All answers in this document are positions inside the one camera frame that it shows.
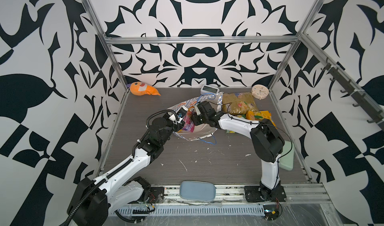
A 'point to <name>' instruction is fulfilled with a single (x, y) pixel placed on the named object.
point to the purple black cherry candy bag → (188, 125)
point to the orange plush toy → (138, 88)
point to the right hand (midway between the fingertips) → (193, 115)
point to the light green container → (286, 162)
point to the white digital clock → (207, 89)
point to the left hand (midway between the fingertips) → (180, 105)
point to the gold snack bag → (238, 103)
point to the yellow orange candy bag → (258, 115)
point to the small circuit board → (271, 211)
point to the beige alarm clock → (260, 91)
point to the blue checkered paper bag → (201, 131)
